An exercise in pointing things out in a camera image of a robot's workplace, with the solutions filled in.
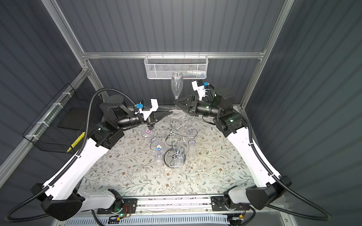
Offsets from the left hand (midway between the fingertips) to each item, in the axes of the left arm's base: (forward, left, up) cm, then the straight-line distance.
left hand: (171, 108), depth 54 cm
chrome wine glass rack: (+1, +1, -44) cm, 44 cm away
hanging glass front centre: (-9, -3, -16) cm, 19 cm away
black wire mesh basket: (+2, +59, -16) cm, 61 cm away
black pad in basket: (+12, +51, -17) cm, 56 cm away
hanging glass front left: (-9, +7, -15) cm, 19 cm away
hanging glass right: (0, -9, -15) cm, 17 cm away
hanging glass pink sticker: (+1, +12, -15) cm, 19 cm away
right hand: (+2, -2, -1) cm, 3 cm away
